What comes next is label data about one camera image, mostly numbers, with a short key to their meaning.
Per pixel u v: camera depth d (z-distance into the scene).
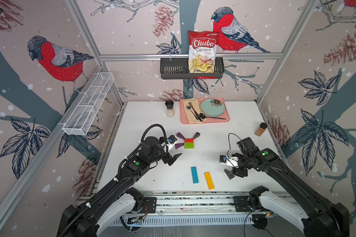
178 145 0.94
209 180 0.82
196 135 0.98
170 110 1.09
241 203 0.73
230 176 0.81
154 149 0.60
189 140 0.98
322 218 0.38
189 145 0.96
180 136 0.98
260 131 0.96
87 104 0.78
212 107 1.17
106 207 0.44
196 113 1.14
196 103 1.18
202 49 0.84
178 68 1.07
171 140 0.65
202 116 1.10
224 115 1.13
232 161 0.68
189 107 1.16
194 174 0.83
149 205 0.73
